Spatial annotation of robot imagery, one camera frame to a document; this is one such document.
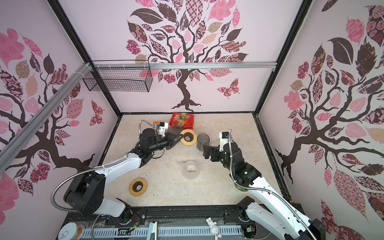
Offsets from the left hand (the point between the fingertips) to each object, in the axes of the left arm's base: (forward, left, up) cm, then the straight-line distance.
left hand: (184, 138), depth 79 cm
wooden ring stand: (-19, +27, -22) cm, 40 cm away
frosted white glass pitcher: (-10, -3, -22) cm, 24 cm away
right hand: (-5, -14, +1) cm, 15 cm away
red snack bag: (+29, +1, -17) cm, 34 cm away
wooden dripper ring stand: (-3, -2, -1) cm, 4 cm away
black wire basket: (+41, +44, +12) cm, 62 cm away
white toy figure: (-39, -15, -17) cm, 45 cm away
